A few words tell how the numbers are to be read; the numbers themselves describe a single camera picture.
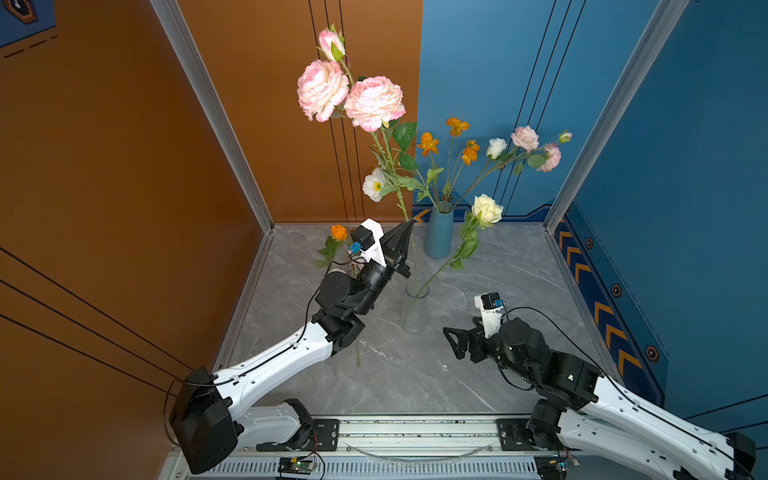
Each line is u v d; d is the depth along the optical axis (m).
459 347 0.63
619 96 0.83
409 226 0.57
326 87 0.35
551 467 0.70
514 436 0.72
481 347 0.62
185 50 0.74
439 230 0.97
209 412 0.39
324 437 0.74
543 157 0.81
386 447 0.73
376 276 0.55
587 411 0.48
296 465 0.71
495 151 0.81
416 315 0.85
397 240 0.55
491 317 0.62
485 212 0.66
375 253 0.52
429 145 0.87
